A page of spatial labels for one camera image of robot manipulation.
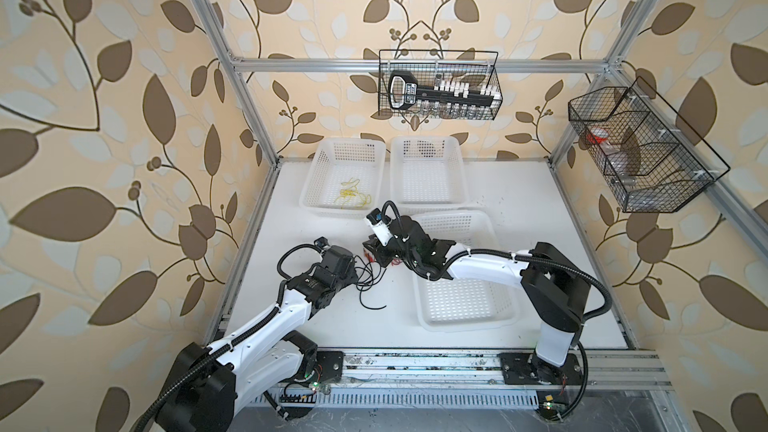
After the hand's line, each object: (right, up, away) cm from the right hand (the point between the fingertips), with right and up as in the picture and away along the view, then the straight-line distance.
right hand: (367, 242), depth 83 cm
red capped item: (+63, +30, -2) cm, 70 cm away
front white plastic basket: (+28, -18, +2) cm, 34 cm away
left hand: (-4, -8, +3) cm, 9 cm away
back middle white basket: (+21, +21, +35) cm, 46 cm away
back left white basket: (-12, +19, +32) cm, 39 cm away
